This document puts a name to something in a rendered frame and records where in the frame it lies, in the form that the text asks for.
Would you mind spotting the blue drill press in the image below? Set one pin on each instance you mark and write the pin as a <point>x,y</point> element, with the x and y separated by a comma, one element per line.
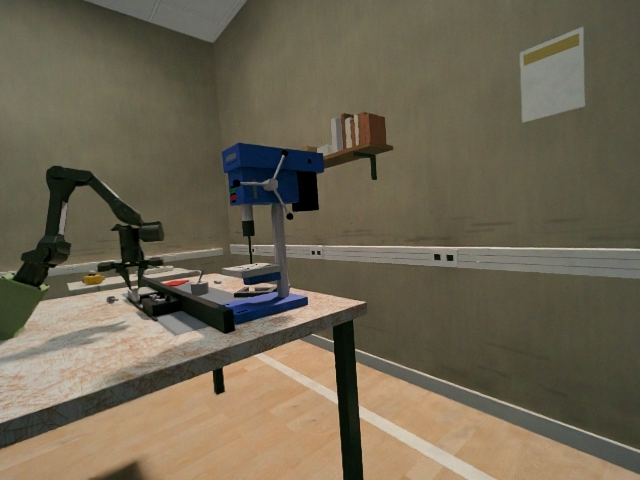
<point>295,182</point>

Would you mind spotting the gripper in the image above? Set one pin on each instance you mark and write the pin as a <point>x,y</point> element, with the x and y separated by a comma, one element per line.
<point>130,253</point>

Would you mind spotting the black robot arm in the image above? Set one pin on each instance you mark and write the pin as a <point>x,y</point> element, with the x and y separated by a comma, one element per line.
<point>52,249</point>

